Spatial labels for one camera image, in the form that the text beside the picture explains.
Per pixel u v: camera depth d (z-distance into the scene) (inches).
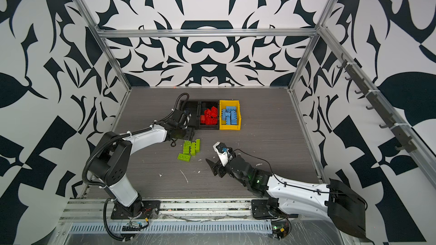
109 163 18.3
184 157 35.1
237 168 22.7
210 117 40.0
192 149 35.1
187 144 36.0
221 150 25.1
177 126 29.2
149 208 28.8
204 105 48.4
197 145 35.9
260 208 29.2
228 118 40.1
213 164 26.6
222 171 26.9
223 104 40.9
